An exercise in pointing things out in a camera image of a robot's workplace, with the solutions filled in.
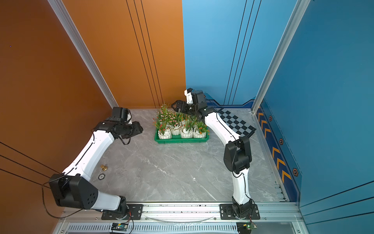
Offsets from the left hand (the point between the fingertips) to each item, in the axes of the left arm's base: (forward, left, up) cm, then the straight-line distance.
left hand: (140, 127), depth 83 cm
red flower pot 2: (+7, -26, -13) cm, 30 cm away
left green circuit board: (-45, +4, -22) cm, 50 cm away
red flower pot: (+6, -11, -13) cm, 18 cm away
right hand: (+12, -21, +6) cm, 25 cm away
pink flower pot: (+14, -11, -5) cm, 19 cm away
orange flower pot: (+4, -36, -8) cm, 37 cm away
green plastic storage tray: (+3, -19, -16) cm, 25 cm away
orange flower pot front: (+13, -26, -7) cm, 30 cm away
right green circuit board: (-45, -57, -22) cm, 75 cm away
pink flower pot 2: (+8, -19, -6) cm, 21 cm away
